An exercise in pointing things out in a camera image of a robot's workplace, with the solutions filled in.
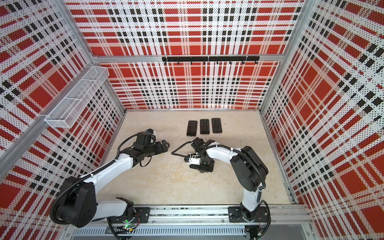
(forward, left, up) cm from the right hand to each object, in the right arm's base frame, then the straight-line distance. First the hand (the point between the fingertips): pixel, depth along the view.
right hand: (204, 167), depth 88 cm
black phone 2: (+35, -10, -3) cm, 36 cm away
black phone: (+35, -1, -4) cm, 35 cm away
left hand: (+8, +24, +9) cm, 27 cm away
